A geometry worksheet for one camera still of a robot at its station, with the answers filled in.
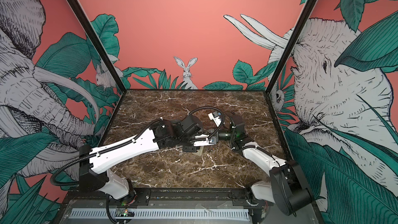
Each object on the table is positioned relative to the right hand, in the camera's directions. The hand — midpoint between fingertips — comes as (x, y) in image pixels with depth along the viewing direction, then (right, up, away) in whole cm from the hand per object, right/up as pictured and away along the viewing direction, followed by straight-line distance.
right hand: (199, 136), depth 72 cm
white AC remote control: (0, -8, 0) cm, 8 cm away
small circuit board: (-34, -35, -2) cm, 48 cm away
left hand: (+1, 0, -2) cm, 2 cm away
